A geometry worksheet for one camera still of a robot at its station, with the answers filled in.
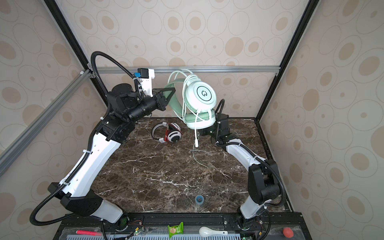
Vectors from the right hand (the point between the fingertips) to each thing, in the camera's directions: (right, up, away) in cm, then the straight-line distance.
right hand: (196, 124), depth 84 cm
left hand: (-8, +12, -32) cm, 34 cm away
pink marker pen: (-56, -53, -13) cm, 78 cm away
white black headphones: (-16, -6, +15) cm, 23 cm away
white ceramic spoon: (+4, -52, -14) cm, 54 cm away
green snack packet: (-10, -50, -14) cm, 53 cm away
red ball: (+42, -51, -16) cm, 68 cm away
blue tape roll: (+2, -41, -3) cm, 41 cm away
